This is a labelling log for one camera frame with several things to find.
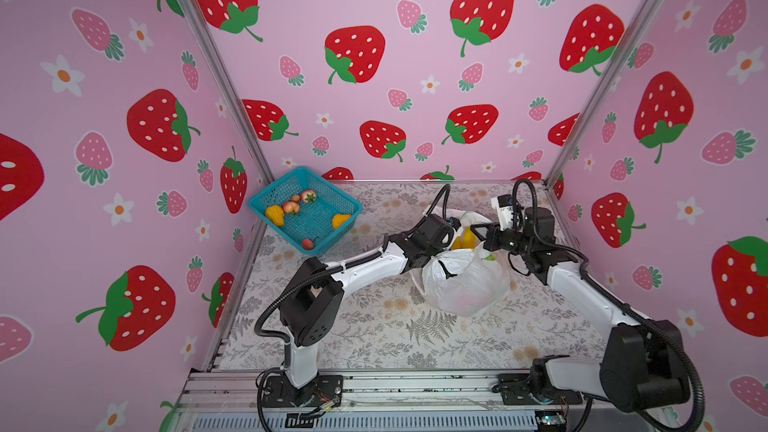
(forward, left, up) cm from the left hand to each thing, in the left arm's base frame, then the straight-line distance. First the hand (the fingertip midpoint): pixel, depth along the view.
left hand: (460, 260), depth 83 cm
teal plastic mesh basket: (+30, +53, -13) cm, 62 cm away
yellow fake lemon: (+23, +62, -8) cm, 66 cm away
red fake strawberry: (+32, +52, -8) cm, 62 cm away
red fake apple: (+27, +57, -8) cm, 63 cm away
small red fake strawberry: (+11, +48, -9) cm, 50 cm away
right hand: (+7, -3, +7) cm, 10 cm away
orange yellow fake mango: (+20, +38, -7) cm, 43 cm away
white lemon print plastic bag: (-7, 0, +3) cm, 8 cm away
